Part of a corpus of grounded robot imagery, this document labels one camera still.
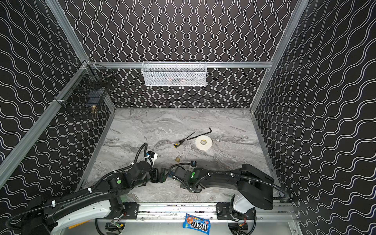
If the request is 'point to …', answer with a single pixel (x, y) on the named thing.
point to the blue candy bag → (196, 223)
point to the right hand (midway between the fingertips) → (186, 185)
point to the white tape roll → (203, 143)
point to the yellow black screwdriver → (182, 140)
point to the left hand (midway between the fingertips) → (168, 173)
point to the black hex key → (200, 135)
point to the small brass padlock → (177, 158)
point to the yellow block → (78, 223)
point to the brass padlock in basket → (94, 109)
